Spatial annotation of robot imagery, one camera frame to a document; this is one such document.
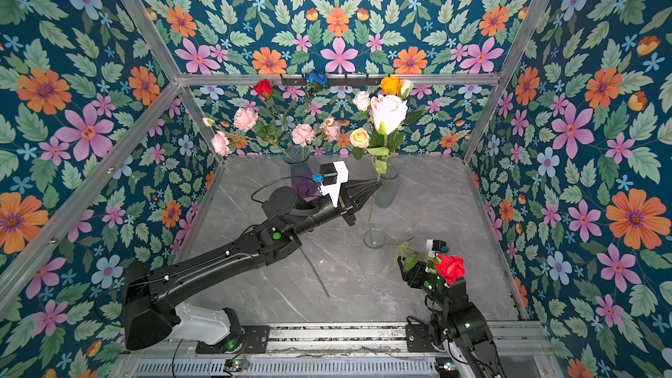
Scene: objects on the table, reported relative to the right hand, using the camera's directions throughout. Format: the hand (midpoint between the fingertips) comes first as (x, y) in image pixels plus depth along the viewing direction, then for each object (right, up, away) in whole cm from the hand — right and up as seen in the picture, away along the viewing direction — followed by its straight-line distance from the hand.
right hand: (402, 260), depth 78 cm
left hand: (-9, +25, -28) cm, 38 cm away
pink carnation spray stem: (-47, +41, +1) cm, 62 cm away
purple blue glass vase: (-35, +27, +18) cm, 48 cm away
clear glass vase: (-9, -1, +6) cm, 10 cm away
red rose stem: (-28, -7, +9) cm, 30 cm away
